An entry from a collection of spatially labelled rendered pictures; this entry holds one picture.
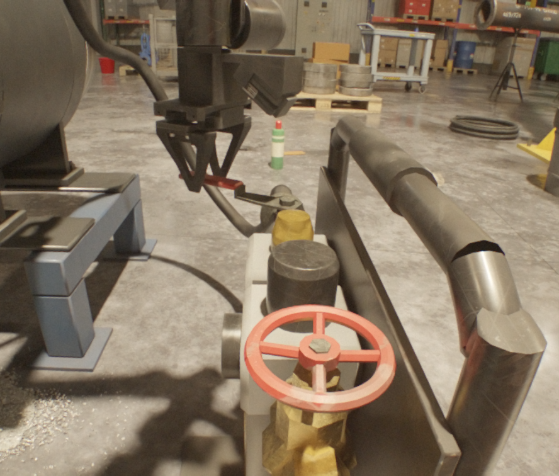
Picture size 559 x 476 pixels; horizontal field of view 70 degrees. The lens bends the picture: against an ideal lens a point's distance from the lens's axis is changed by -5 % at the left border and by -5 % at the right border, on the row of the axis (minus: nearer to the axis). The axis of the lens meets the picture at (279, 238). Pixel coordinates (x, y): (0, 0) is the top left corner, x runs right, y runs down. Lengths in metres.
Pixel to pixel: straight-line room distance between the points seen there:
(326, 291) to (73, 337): 0.76
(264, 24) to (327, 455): 0.42
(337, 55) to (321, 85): 1.03
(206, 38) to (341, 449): 0.38
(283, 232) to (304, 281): 0.10
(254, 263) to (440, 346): 0.77
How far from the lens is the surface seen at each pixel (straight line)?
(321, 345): 0.20
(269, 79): 0.42
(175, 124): 0.46
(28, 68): 1.02
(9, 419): 0.94
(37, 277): 0.91
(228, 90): 0.46
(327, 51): 5.41
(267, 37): 0.51
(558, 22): 7.68
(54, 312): 0.95
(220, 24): 0.46
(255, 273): 0.35
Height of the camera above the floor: 0.64
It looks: 26 degrees down
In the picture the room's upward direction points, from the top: 3 degrees clockwise
